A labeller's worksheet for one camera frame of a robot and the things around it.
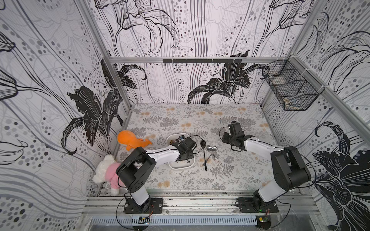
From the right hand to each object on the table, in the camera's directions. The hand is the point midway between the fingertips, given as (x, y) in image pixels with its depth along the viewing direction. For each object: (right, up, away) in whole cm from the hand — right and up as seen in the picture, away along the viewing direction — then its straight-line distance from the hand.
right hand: (225, 135), depth 96 cm
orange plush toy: (-65, -2, -3) cm, 65 cm away
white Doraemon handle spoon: (-11, -8, -3) cm, 14 cm away
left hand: (-25, -13, -4) cm, 29 cm away
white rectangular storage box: (-29, -17, -9) cm, 35 cm away
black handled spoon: (-15, -6, -1) cm, 16 cm away
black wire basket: (+38, +29, -12) cm, 49 cm away
